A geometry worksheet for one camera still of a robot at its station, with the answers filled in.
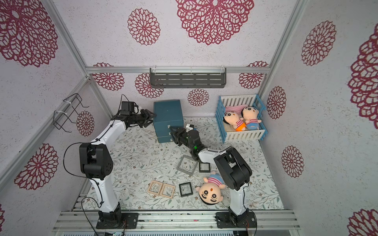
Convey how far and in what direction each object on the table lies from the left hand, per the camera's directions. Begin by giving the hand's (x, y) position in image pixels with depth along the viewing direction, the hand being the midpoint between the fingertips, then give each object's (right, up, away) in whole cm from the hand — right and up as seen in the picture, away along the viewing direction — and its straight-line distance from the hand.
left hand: (155, 116), depth 93 cm
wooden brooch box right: (+9, -43, -9) cm, 45 cm away
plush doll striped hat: (+32, -41, -18) cm, 55 cm away
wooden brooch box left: (+1, -42, -8) cm, 43 cm away
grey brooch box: (+20, -31, +2) cm, 37 cm away
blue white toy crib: (+48, -9, +9) cm, 50 cm away
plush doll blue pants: (+64, +3, +9) cm, 64 cm away
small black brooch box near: (+19, -43, -9) cm, 48 cm away
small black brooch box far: (+31, -32, -1) cm, 44 cm away
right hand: (+11, -8, -5) cm, 14 cm away
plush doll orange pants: (+52, 0, +10) cm, 53 cm away
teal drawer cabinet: (+8, +2, +1) cm, 8 cm away
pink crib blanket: (+59, +8, +19) cm, 62 cm away
